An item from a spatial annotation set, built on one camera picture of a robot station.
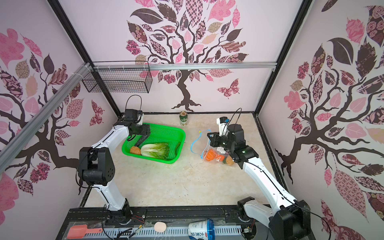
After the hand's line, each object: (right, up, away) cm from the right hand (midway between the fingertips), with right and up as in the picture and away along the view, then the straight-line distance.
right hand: (209, 132), depth 76 cm
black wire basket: (-56, +36, +19) cm, 69 cm away
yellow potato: (+13, -18, +12) cm, 25 cm away
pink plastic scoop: (-63, -46, -8) cm, 78 cm away
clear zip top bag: (-4, -9, +9) cm, 13 cm away
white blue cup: (-4, -42, -13) cm, 44 cm away
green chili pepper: (-20, -11, +23) cm, 33 cm away
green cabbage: (-29, -12, +12) cm, 33 cm away
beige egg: (-24, -45, -6) cm, 52 cm away
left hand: (-41, +1, +19) cm, 45 cm away
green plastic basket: (-23, -5, +31) cm, 38 cm away
